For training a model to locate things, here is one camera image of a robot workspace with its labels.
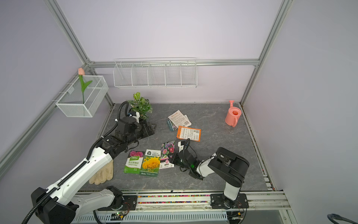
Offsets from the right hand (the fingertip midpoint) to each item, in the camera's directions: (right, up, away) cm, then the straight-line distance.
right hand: (166, 154), depth 86 cm
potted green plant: (-18, +32, +2) cm, 37 cm away
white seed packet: (+6, +22, +24) cm, 33 cm away
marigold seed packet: (-10, -6, +1) cm, 12 cm away
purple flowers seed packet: (+2, +16, +19) cm, 25 cm away
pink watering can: (+46, +25, +13) cm, 54 cm away
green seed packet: (-21, -5, +2) cm, 21 cm away
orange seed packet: (+11, +12, +16) cm, 23 cm away
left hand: (-7, +18, -11) cm, 22 cm away
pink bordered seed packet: (0, +3, +4) cm, 5 cm away
